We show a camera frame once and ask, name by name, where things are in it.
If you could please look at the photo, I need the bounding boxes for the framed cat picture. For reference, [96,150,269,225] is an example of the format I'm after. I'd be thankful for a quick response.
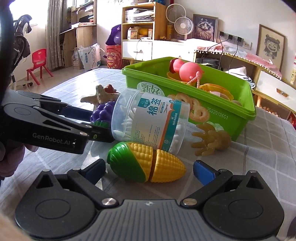
[192,14,219,42]

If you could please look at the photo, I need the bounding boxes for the stack of papers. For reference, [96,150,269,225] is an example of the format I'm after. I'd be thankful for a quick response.
[132,8,154,23]

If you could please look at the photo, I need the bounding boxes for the black device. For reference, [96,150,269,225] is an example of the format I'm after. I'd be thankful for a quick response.
[199,57,220,68]

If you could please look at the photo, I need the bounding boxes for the white wire fan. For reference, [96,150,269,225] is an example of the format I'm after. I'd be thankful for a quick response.
[166,4,187,24]

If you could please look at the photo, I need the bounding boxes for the dark coat on rack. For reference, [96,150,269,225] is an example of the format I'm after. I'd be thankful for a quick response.
[9,14,32,68]

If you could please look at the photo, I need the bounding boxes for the wooden desk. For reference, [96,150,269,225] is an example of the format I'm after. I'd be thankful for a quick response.
[59,0,98,68]

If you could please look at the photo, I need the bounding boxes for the person's left hand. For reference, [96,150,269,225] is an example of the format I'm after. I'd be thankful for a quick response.
[0,140,39,181]

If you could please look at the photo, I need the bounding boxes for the pink lace cloth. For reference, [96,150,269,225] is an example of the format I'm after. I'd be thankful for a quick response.
[196,44,283,77]

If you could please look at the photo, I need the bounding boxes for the framed cartoon picture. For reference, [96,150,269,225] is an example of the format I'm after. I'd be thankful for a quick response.
[256,24,287,72]

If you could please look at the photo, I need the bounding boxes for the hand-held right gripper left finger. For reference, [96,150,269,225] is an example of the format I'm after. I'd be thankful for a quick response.
[34,159,119,209]

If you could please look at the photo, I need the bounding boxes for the patterned curtain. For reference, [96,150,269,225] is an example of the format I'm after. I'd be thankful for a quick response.
[46,0,69,70]

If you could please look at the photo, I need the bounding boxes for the red plastic chair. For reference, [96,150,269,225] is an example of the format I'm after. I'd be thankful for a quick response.
[26,49,54,84]

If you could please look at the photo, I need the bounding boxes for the white paper bag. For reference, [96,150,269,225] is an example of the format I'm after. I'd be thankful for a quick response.
[78,44,102,72]

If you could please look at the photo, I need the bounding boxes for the clear cotton swab jar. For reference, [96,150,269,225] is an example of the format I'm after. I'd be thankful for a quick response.
[111,89,190,155]

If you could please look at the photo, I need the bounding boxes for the yellow toy dish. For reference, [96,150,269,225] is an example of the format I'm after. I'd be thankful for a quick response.
[167,71,197,84]

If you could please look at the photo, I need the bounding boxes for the pink toy with red comb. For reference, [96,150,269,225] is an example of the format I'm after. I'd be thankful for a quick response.
[169,58,185,73]

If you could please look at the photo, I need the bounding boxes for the amber toy octopus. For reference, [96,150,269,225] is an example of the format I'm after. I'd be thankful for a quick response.
[191,122,232,156]

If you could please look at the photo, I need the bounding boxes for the red printed bag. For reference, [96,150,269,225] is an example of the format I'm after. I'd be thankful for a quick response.
[106,44,122,69]

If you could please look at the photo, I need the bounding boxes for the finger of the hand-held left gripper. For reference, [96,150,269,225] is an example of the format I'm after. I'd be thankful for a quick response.
[69,122,115,143]
[17,90,94,122]

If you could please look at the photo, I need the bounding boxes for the white desk fan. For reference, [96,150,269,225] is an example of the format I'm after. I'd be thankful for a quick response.
[174,17,194,39]

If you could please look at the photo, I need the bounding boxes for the white folded cloth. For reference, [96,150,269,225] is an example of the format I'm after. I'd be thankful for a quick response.
[225,67,253,82]

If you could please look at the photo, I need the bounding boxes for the toy corn cob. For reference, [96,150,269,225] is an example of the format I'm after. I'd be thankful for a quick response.
[107,141,187,183]

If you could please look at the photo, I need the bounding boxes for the white cabinet drawer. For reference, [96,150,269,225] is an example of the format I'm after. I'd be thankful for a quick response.
[122,40,153,60]
[254,71,296,105]

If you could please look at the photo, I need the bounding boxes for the purple plastic toy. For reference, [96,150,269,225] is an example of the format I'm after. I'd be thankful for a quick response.
[106,24,122,46]

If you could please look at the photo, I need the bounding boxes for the purple toy grapes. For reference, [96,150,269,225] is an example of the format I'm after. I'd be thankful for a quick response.
[90,101,117,129]

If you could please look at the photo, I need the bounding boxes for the tray of eggs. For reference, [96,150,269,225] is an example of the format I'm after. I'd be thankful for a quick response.
[260,105,287,120]

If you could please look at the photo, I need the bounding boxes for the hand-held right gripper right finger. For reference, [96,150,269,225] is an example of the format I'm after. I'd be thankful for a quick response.
[180,159,269,208]

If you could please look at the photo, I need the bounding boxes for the green plastic box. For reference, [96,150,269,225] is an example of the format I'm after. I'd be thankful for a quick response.
[121,57,257,142]

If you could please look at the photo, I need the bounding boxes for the wooden media cabinet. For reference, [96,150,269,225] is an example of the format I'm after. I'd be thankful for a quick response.
[121,2,296,122]

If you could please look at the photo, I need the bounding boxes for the wall power outlets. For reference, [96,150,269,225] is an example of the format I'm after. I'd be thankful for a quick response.
[219,31,253,49]

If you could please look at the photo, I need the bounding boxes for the beige toy starfish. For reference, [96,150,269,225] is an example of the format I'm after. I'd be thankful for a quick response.
[80,85,121,109]

